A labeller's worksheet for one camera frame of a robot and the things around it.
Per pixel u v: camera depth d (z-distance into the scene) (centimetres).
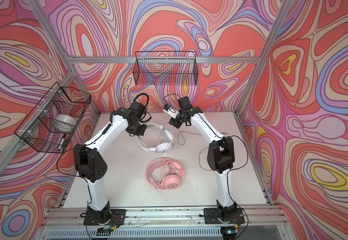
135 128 73
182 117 69
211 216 73
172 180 77
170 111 80
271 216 75
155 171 89
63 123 71
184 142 101
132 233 74
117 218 72
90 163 49
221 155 56
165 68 98
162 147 80
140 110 71
